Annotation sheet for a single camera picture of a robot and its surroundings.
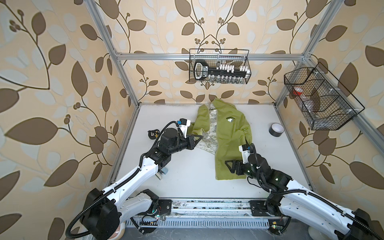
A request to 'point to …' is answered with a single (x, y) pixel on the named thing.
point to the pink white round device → (119, 233)
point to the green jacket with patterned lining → (224, 128)
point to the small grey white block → (164, 170)
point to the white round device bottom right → (316, 234)
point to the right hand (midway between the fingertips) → (230, 163)
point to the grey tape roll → (276, 129)
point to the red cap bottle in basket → (297, 91)
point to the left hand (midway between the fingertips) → (203, 136)
